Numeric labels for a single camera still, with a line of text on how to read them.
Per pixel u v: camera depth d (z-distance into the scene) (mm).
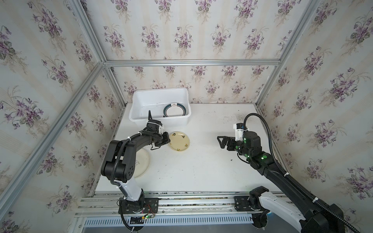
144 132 694
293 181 470
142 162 888
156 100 1149
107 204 752
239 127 689
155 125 770
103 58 905
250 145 593
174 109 1108
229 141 696
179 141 966
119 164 430
